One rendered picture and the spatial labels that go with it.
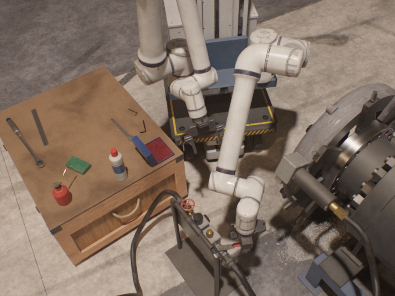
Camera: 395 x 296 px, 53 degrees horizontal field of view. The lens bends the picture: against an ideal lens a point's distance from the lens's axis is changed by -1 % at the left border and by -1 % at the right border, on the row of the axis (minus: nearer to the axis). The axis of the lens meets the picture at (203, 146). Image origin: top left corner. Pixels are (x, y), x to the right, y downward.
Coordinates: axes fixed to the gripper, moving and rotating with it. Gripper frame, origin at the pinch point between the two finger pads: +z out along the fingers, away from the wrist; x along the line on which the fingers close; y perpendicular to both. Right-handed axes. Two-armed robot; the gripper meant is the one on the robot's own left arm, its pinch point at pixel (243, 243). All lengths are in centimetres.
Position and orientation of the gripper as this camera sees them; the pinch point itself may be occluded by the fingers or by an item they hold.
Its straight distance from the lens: 192.4
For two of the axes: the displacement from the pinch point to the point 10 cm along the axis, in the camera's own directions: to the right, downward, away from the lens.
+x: 1.3, 7.6, -6.3
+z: 0.3, 6.3, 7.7
